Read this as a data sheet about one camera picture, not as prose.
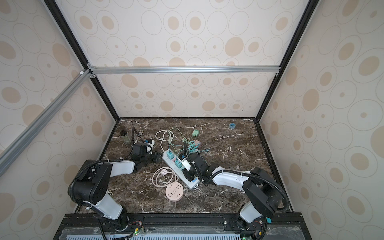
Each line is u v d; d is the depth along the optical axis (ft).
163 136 3.47
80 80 2.72
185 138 3.48
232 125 3.80
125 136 3.26
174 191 2.67
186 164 2.49
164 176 2.94
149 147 2.61
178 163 2.87
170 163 3.02
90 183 1.54
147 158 2.71
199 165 2.16
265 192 1.43
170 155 2.96
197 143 3.27
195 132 3.59
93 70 2.95
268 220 2.40
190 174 2.50
